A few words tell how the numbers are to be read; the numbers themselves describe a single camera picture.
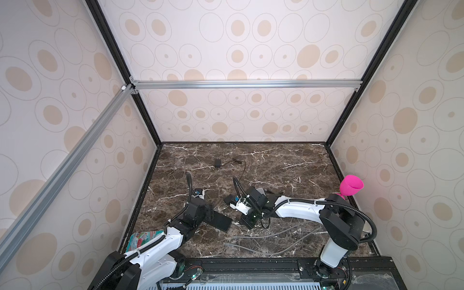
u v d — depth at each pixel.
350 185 0.81
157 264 0.57
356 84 0.92
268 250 0.79
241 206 0.78
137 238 0.79
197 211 0.64
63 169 0.55
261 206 0.66
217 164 1.10
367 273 0.73
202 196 0.78
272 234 0.83
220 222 0.88
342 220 0.47
